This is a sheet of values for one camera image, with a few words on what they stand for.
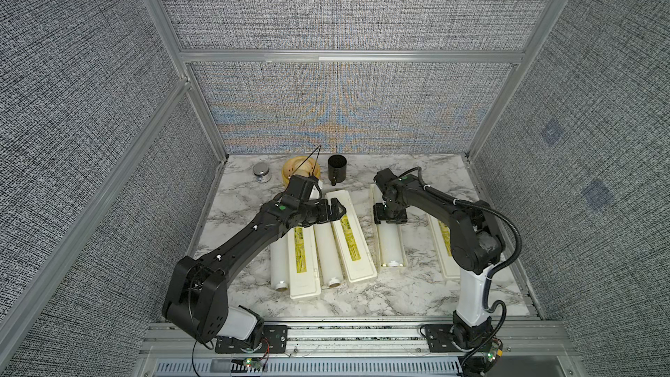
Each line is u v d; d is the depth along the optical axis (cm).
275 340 73
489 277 55
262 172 106
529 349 73
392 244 84
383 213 85
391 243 84
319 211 72
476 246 52
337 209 73
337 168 105
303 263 80
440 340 73
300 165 118
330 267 83
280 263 84
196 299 41
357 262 80
